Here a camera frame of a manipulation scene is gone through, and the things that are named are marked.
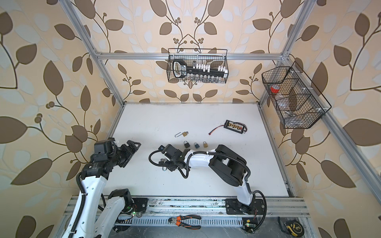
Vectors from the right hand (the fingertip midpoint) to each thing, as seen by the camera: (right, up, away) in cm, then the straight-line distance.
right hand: (171, 160), depth 90 cm
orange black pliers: (+7, -24, -19) cm, 31 cm away
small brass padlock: (+21, +8, +7) cm, 24 cm away
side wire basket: (+66, +34, -17) cm, 76 cm away
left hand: (-16, +10, -13) cm, 23 cm away
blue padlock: (+16, +8, +6) cm, 19 cm away
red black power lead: (+25, +16, +13) cm, 32 cm away
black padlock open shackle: (-3, -5, -3) cm, 7 cm away
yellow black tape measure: (+60, -24, -24) cm, 69 cm away
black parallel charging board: (+44, +19, +15) cm, 50 cm away
